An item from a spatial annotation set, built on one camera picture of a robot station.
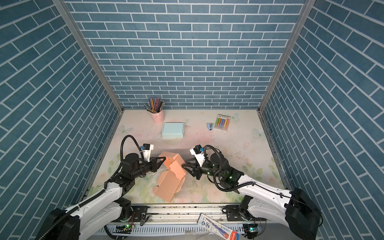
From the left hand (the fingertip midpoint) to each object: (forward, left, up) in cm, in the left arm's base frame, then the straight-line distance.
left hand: (165, 159), depth 81 cm
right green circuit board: (-32, -43, -10) cm, 55 cm away
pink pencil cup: (+35, +10, -5) cm, 37 cm away
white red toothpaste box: (-31, -26, -9) cm, 42 cm away
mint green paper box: (+27, -1, -9) cm, 28 cm away
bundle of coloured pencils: (+43, +13, 0) cm, 45 cm away
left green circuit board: (-30, +19, -14) cm, 38 cm away
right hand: (-6, -10, +9) cm, 15 cm away
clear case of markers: (+34, -37, -9) cm, 51 cm away
